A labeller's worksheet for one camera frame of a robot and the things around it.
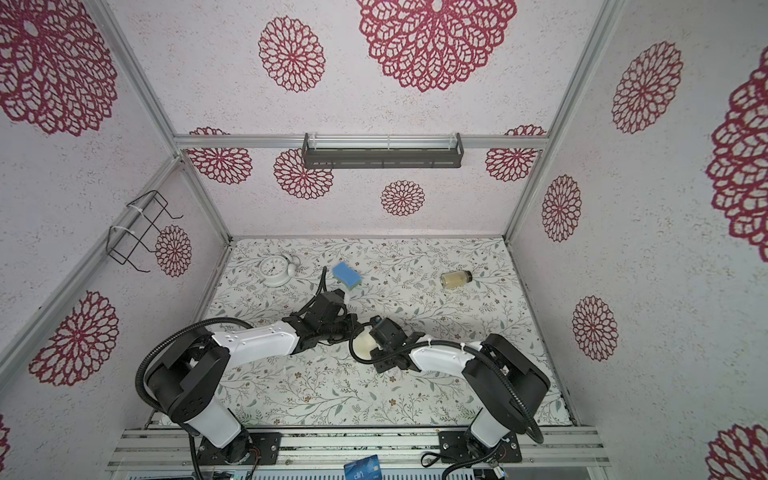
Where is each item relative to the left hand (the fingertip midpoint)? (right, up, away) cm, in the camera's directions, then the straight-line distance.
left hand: (363, 331), depth 89 cm
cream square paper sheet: (0, -4, 0) cm, 4 cm away
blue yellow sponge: (-7, +16, +20) cm, 27 cm away
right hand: (+5, -6, +1) cm, 8 cm away
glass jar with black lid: (+31, +15, +14) cm, 37 cm away
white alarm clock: (-31, +18, +17) cm, 40 cm away
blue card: (+2, -29, -18) cm, 34 cm away
